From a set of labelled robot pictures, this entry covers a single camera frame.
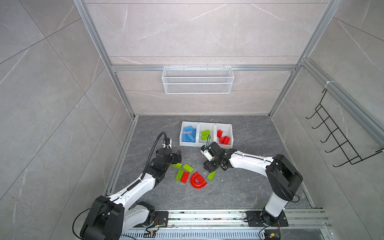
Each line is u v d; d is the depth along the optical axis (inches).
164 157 25.2
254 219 28.6
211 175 34.6
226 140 39.7
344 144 24.6
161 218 28.7
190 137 39.7
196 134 39.3
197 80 39.7
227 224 28.7
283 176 18.7
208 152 28.9
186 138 40.0
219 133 40.8
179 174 34.5
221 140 40.5
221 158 27.6
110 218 15.5
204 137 41.5
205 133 42.2
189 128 42.0
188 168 35.5
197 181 33.8
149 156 23.6
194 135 39.8
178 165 35.5
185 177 33.8
